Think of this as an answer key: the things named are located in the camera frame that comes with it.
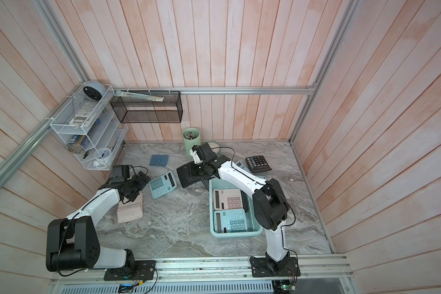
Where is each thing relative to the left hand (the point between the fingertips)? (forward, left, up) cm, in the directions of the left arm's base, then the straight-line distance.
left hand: (146, 184), depth 91 cm
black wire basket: (+42, +14, +15) cm, 46 cm away
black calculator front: (-7, -50, -4) cm, 51 cm away
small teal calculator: (-18, -42, -2) cm, 46 cm away
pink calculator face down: (-6, -41, -3) cm, 42 cm away
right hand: (+3, -21, +8) cm, 22 cm away
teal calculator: (+3, -7, -5) cm, 9 cm away
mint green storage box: (-21, -53, -3) cm, 57 cm away
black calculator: (+18, -61, -6) cm, 63 cm away
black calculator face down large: (-4, -24, +16) cm, 29 cm away
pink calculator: (-12, +6, -5) cm, 14 cm away
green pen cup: (+25, -22, +9) cm, 35 cm away
